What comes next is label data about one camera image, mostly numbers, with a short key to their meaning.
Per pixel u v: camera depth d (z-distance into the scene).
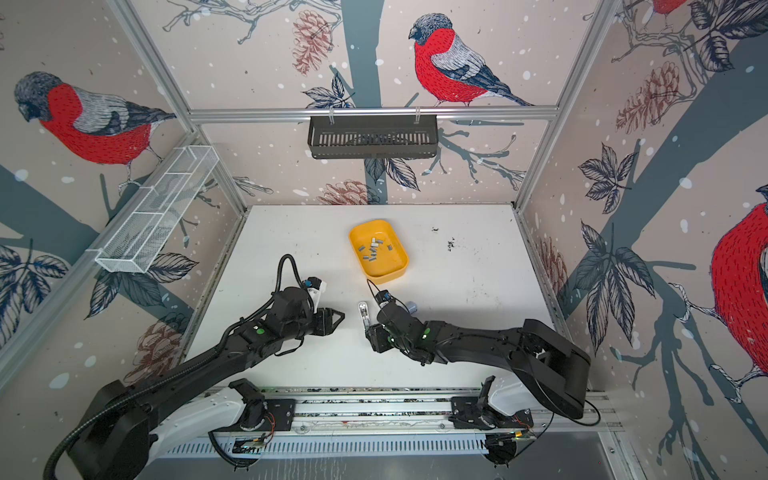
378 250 1.08
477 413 0.73
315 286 0.75
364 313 0.90
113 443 0.39
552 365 0.45
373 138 1.06
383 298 0.74
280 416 0.73
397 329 0.63
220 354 0.53
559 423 0.71
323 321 0.73
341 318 0.81
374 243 1.10
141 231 0.74
